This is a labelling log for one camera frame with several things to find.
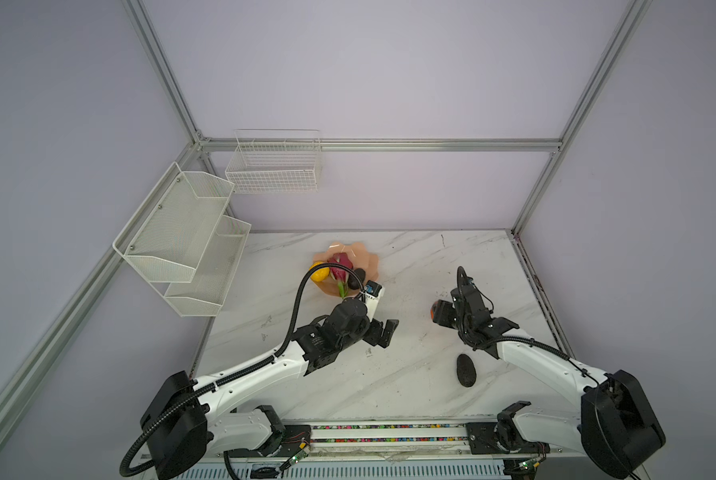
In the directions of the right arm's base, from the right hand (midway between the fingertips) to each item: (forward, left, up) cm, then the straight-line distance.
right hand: (438, 306), depth 88 cm
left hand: (-7, +18, +8) cm, 21 cm away
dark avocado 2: (-17, -7, -8) cm, 19 cm away
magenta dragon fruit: (+13, +30, -2) cm, 33 cm away
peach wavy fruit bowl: (+24, +25, -6) cm, 35 cm away
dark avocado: (+13, +26, -5) cm, 30 cm away
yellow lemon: (+11, +37, +1) cm, 39 cm away
